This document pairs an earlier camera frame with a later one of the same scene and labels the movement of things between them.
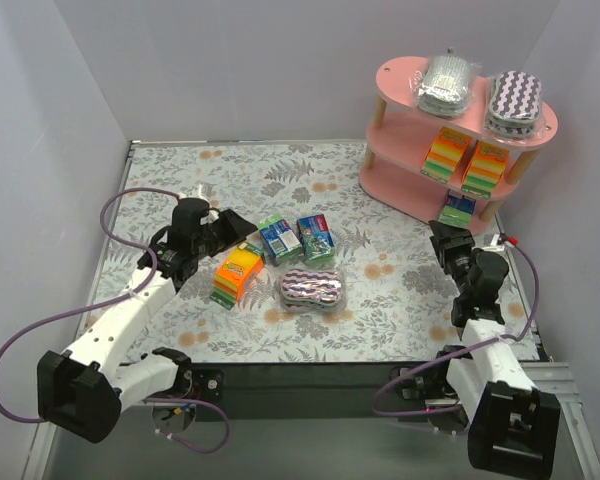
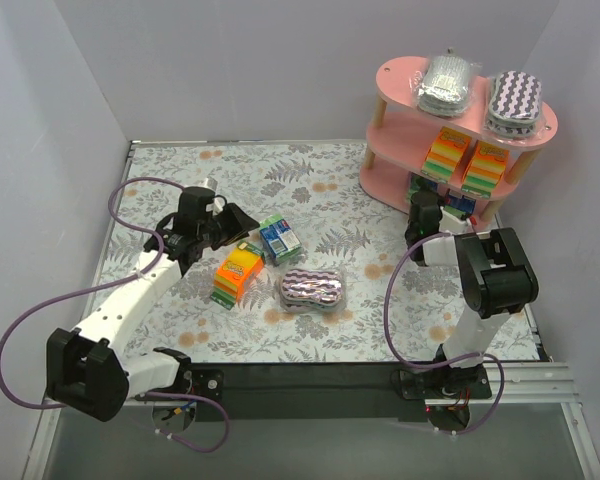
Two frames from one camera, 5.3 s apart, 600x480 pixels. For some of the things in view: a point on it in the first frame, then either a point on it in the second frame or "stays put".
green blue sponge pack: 315,237 → 419,185
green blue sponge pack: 457,208 stays put
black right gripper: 453,245 → 419,187
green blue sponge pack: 280,240 stays put
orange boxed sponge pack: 484,170 stays put
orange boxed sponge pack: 244,261 stays put
